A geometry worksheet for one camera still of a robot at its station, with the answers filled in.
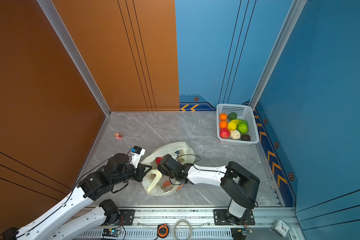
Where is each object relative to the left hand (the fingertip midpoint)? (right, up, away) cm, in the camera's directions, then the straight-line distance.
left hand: (152, 166), depth 72 cm
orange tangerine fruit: (+43, +21, +33) cm, 58 cm away
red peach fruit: (+4, +4, -6) cm, 8 cm away
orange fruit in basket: (+45, +27, +40) cm, 66 cm away
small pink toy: (-30, +12, +31) cm, 45 cm away
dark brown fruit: (+57, +12, +28) cm, 64 cm away
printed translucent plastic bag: (+4, -6, -6) cm, 9 cm away
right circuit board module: (+42, -31, -2) cm, 53 cm away
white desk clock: (+61, -28, -2) cm, 67 cm away
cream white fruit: (+50, +14, +28) cm, 58 cm away
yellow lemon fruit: (+49, +20, +33) cm, 63 cm away
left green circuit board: (-19, -31, -1) cm, 37 cm away
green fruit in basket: (+52, +27, +40) cm, 71 cm away
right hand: (+1, -4, +11) cm, 12 cm away
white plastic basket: (+62, +30, +41) cm, 80 cm away
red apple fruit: (+43, +15, +28) cm, 53 cm away
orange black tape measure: (+6, -28, -4) cm, 29 cm away
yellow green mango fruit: (+55, +23, +37) cm, 71 cm away
